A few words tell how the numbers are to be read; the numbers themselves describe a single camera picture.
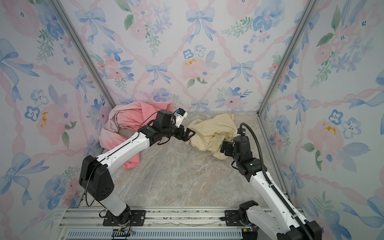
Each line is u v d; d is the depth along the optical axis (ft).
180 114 2.34
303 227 1.25
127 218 2.19
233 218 2.40
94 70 3.06
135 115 3.33
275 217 1.42
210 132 3.17
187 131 2.37
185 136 2.39
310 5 2.24
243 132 2.17
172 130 2.27
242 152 1.89
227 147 2.31
